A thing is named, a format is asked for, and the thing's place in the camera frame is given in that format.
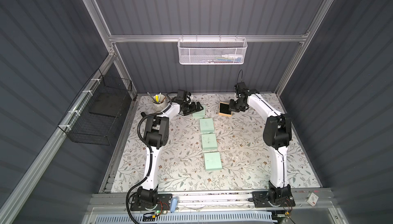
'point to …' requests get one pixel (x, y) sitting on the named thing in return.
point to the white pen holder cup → (160, 103)
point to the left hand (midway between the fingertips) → (201, 110)
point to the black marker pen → (143, 114)
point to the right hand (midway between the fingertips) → (233, 108)
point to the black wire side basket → (95, 121)
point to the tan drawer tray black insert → (224, 109)
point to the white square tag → (312, 199)
